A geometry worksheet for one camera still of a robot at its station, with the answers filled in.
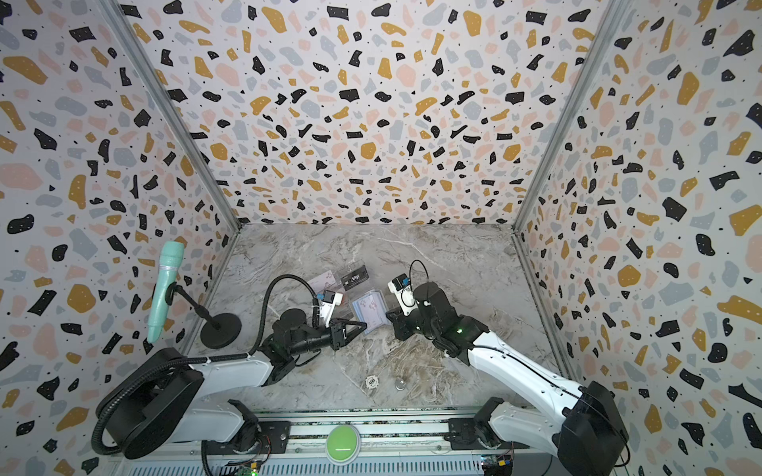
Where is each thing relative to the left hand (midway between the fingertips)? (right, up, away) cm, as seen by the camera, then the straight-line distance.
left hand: (371, 327), depth 78 cm
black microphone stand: (-47, -4, +12) cm, 49 cm away
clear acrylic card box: (-10, +11, +19) cm, 24 cm away
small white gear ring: (0, -17, +6) cm, 18 cm away
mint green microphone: (-46, +18, -9) cm, 50 cm away
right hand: (+5, +3, -1) cm, 6 cm away
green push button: (-6, -28, -5) cm, 29 cm away
